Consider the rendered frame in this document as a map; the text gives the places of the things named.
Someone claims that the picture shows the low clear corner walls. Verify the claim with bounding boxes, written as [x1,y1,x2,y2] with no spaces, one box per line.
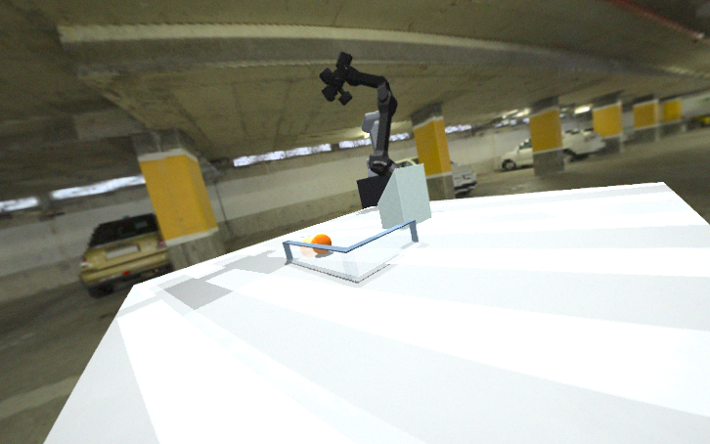
[284,222,419,280]

